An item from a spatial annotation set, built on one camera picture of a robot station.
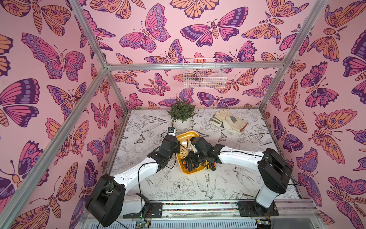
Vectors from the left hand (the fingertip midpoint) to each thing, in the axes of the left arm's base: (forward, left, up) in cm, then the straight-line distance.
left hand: (177, 139), depth 87 cm
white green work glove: (+22, -33, -12) cm, 41 cm away
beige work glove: (+24, -41, -11) cm, 48 cm away
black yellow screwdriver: (-13, -19, -11) cm, 26 cm away
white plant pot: (+20, -2, -12) cm, 24 cm away
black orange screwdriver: (-12, -22, -11) cm, 28 cm away
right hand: (-12, -4, -6) cm, 14 cm away
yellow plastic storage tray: (-3, -5, -4) cm, 8 cm away
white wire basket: (+38, -17, +21) cm, 47 cm away
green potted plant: (+17, -3, +7) cm, 19 cm away
